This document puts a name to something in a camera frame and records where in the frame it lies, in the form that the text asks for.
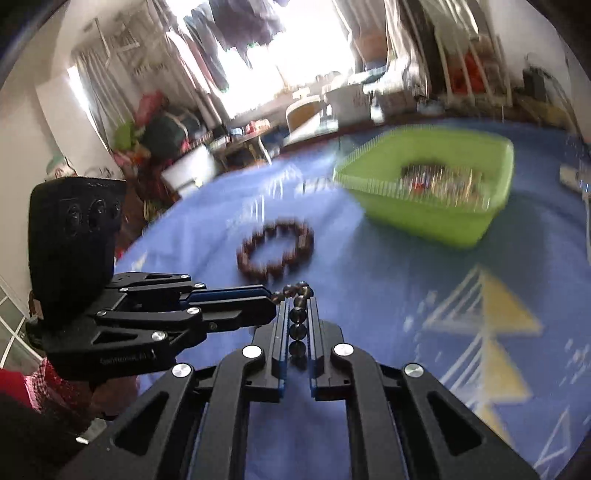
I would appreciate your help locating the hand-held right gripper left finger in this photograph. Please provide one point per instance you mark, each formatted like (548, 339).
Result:
(280, 341)

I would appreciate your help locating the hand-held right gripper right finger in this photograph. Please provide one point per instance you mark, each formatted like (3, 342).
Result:
(315, 341)

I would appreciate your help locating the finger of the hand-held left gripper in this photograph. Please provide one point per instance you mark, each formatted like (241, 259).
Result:
(240, 314)
(231, 293)

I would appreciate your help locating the green plastic bin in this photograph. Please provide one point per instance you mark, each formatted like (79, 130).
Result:
(429, 226)

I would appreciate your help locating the person's left forearm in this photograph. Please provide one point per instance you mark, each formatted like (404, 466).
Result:
(27, 387)

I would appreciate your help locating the person's left hand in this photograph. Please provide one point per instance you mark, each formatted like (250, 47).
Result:
(113, 399)

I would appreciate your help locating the blue printed tablecloth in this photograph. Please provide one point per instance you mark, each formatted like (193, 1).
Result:
(369, 286)

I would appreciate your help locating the pile of colourful bags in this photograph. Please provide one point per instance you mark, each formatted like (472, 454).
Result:
(157, 124)

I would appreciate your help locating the low wooden table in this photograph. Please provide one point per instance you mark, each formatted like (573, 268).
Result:
(240, 141)

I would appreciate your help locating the dark desk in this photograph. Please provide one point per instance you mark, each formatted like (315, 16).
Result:
(323, 131)

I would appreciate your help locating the cream chair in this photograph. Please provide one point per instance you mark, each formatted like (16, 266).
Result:
(302, 113)

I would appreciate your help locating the beige curtain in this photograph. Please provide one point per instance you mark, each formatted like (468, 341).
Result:
(138, 60)
(369, 23)

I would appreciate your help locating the hanging clothes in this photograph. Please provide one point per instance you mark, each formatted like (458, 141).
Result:
(231, 32)

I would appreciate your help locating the black adapter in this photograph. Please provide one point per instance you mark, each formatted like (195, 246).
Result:
(534, 83)

